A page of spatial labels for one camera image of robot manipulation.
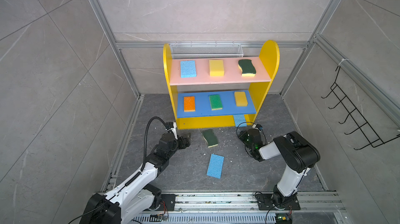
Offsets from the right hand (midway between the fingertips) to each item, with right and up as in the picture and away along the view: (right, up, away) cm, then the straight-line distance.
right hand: (241, 131), depth 99 cm
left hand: (-33, +2, -16) cm, 37 cm away
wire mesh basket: (-28, +52, -1) cm, 59 cm away
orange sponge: (-33, +18, -6) cm, 38 cm away
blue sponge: (0, +7, +4) cm, 9 cm away
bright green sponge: (-17, +18, -4) cm, 25 cm away
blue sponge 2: (-18, -17, -15) cm, 28 cm away
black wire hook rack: (+43, +5, -37) cm, 57 cm away
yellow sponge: (-1, +21, -3) cm, 21 cm away
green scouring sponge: (-20, -4, -3) cm, 20 cm away
